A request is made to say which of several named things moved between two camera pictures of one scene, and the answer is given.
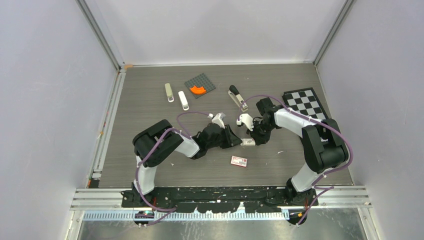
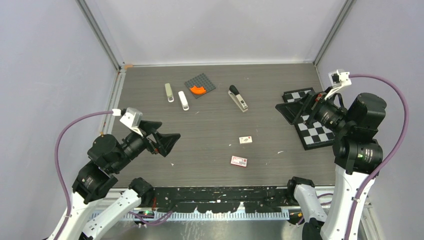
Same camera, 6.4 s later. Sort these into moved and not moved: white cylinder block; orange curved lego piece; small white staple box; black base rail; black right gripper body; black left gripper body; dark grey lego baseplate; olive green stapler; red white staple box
Moved: black left gripper body; black right gripper body; small white staple box
Not moved: olive green stapler; dark grey lego baseplate; red white staple box; orange curved lego piece; black base rail; white cylinder block
